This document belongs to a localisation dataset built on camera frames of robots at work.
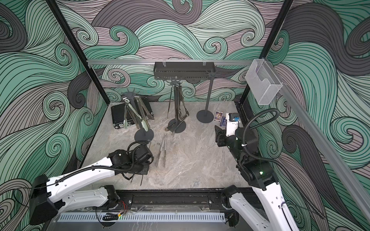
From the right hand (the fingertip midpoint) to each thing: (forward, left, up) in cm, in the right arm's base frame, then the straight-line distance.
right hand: (220, 125), depth 63 cm
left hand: (-10, +36, -24) cm, 45 cm away
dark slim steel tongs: (+20, +17, -13) cm, 29 cm away
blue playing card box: (+28, -14, -34) cm, 46 cm away
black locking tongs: (+19, +20, -7) cm, 28 cm away
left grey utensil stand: (+17, +46, -33) cm, 59 cm away
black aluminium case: (+37, +70, -34) cm, 86 cm away
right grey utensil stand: (+33, -2, -34) cm, 47 cm away
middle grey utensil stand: (+22, +21, -30) cm, 43 cm away
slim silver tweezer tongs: (+13, +30, -32) cm, 45 cm away
